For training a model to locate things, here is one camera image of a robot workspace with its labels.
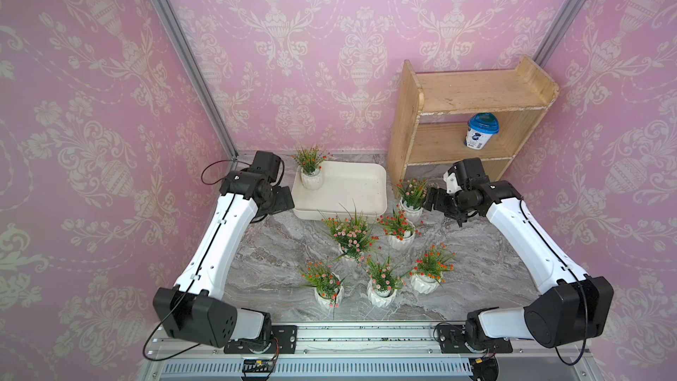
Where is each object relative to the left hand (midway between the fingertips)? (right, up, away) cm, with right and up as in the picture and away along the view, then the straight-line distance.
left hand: (275, 208), depth 77 cm
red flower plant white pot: (+38, -8, +4) cm, 39 cm away
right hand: (+48, 0, +4) cm, 48 cm away
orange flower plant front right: (+44, -19, -3) cm, 48 cm away
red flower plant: (+16, -21, -5) cm, 27 cm away
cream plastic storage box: (+23, +4, +33) cm, 40 cm away
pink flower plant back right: (+44, +4, +12) cm, 45 cm away
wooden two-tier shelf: (+61, +34, +32) cm, 77 cm away
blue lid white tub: (+66, +26, +10) cm, 71 cm away
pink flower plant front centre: (+31, -20, -6) cm, 37 cm away
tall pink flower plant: (+23, -7, +2) cm, 24 cm away
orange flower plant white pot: (+6, +16, +22) cm, 28 cm away
